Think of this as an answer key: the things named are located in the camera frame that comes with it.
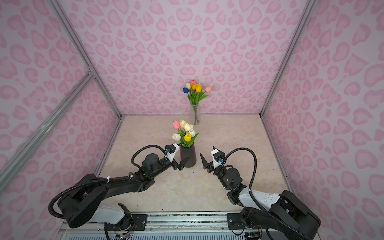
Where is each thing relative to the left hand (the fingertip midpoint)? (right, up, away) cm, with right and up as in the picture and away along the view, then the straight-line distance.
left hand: (184, 148), depth 79 cm
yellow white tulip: (+1, +38, +16) cm, 41 cm away
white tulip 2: (-3, +7, -11) cm, 13 cm away
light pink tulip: (+13, +35, +14) cm, 40 cm away
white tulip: (-1, +13, -5) cm, 14 cm away
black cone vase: (+2, -3, +6) cm, 7 cm away
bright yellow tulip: (+5, +36, +12) cm, 38 cm away
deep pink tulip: (-4, +12, -4) cm, 13 cm away
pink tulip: (+4, +40, +14) cm, 42 cm away
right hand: (+12, 0, -3) cm, 12 cm away
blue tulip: (-1, +34, +16) cm, 38 cm away
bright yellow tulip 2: (+7, +35, +12) cm, 37 cm away
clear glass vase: (+6, +22, +28) cm, 36 cm away
